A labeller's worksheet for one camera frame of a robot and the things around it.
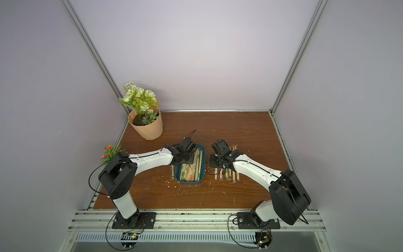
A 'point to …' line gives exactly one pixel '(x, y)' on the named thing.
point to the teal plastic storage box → (178, 167)
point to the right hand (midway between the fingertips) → (212, 157)
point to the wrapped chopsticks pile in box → (191, 172)
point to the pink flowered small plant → (110, 151)
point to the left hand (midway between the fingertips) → (193, 157)
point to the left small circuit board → (129, 235)
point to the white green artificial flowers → (145, 101)
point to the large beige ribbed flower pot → (149, 132)
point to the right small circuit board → (263, 239)
